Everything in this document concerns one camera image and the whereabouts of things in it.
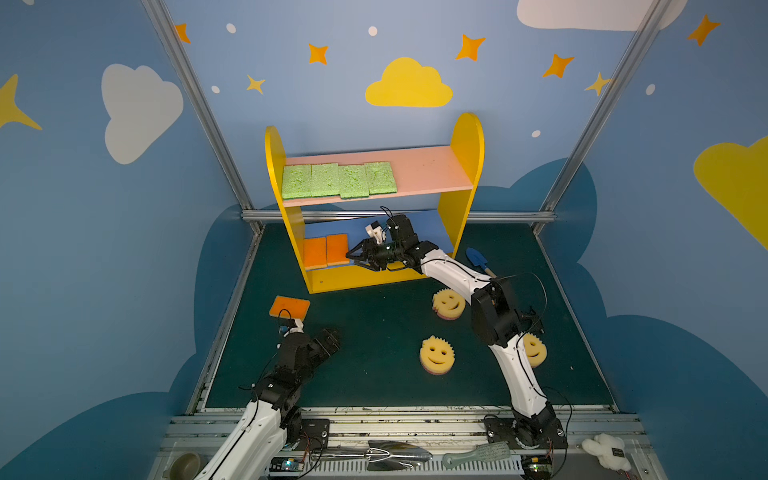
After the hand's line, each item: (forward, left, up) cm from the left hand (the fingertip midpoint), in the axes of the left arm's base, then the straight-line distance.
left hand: (329, 336), depth 85 cm
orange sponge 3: (+12, +16, -5) cm, 20 cm away
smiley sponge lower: (-4, -31, -4) cm, 32 cm away
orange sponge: (+23, +6, +10) cm, 26 cm away
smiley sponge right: (-2, -61, -4) cm, 61 cm away
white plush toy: (-26, -70, -2) cm, 75 cm away
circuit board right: (-30, -54, -7) cm, 62 cm away
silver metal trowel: (-28, -16, -4) cm, 33 cm away
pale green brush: (-27, -41, -4) cm, 49 cm away
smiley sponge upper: (+13, -36, -2) cm, 39 cm away
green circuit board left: (-30, +7, -6) cm, 31 cm away
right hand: (+20, -6, +13) cm, 24 cm away
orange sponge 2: (+26, 0, +10) cm, 28 cm away
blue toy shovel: (+35, -51, -6) cm, 62 cm away
